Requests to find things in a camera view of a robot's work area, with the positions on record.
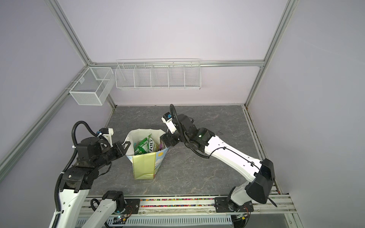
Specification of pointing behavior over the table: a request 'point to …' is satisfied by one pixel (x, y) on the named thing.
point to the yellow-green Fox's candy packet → (152, 144)
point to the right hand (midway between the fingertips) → (167, 133)
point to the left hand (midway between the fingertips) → (130, 145)
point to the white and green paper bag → (145, 166)
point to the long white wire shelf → (161, 74)
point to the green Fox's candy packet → (141, 147)
